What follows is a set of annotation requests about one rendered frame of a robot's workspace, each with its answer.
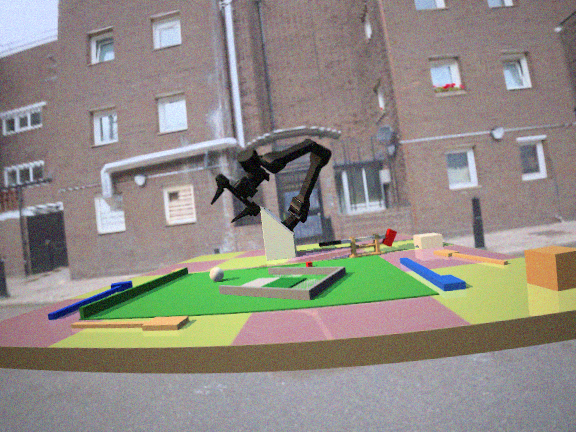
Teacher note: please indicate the white golf ball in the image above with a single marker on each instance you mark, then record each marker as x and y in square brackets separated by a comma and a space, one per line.
[216, 274]

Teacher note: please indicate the green putting mat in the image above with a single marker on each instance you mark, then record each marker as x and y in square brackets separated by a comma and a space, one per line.
[368, 279]

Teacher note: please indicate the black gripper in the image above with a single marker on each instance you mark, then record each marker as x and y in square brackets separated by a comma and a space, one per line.
[223, 182]

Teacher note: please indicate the orange cube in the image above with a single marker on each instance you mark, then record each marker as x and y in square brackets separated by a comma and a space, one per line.
[552, 267]

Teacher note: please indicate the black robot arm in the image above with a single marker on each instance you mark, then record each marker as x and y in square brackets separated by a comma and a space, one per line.
[275, 161]

